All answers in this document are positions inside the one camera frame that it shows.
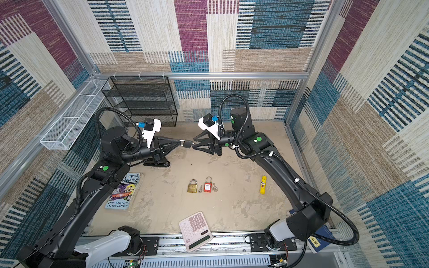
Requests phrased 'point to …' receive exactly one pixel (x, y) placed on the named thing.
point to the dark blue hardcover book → (318, 244)
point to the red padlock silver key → (214, 188)
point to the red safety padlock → (208, 185)
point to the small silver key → (200, 190)
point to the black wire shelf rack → (141, 97)
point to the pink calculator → (195, 231)
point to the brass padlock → (192, 186)
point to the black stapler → (163, 162)
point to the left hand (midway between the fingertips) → (179, 140)
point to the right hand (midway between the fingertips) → (196, 144)
